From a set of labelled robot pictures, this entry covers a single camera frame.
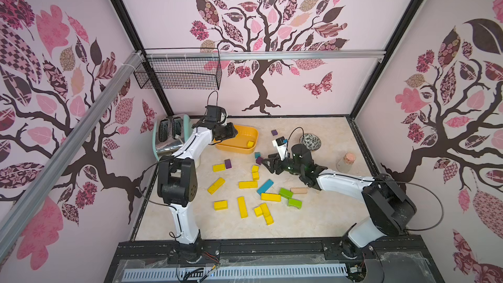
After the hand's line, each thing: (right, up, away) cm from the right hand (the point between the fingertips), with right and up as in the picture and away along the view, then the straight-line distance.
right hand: (266, 157), depth 84 cm
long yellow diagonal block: (-24, -15, +8) cm, 29 cm away
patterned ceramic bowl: (+27, +6, +22) cm, 35 cm away
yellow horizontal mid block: (-8, -14, +7) cm, 17 cm away
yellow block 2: (+3, -19, +4) cm, 19 cm away
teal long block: (0, -15, +7) cm, 17 cm away
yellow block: (-24, -7, +13) cm, 28 cm away
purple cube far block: (+7, +11, +29) cm, 32 cm away
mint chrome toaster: (-45, +11, +5) cm, 46 cm away
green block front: (+13, -21, +1) cm, 25 cm away
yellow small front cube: (-3, -23, -3) cm, 23 cm away
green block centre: (+9, -17, +3) cm, 19 cm away
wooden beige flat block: (+16, -16, +5) cm, 23 cm away
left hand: (-15, +10, +10) cm, 20 cm away
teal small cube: (-4, -1, +17) cm, 17 cm away
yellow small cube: (-8, +5, +19) cm, 21 cm away
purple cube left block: (-19, -5, +14) cm, 24 cm away
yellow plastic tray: (-11, +6, +21) cm, 24 cm away
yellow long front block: (+1, -25, -2) cm, 26 cm away
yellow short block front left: (-20, -21, 0) cm, 29 cm away
